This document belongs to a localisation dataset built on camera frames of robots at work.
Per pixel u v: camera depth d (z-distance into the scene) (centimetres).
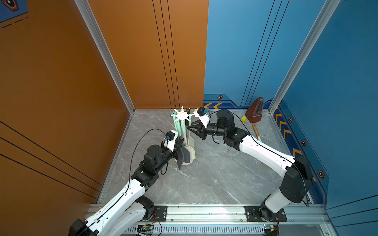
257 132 105
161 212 74
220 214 75
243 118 113
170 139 60
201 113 61
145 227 72
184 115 64
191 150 80
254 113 108
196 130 68
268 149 50
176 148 65
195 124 69
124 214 56
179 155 74
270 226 72
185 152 77
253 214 72
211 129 65
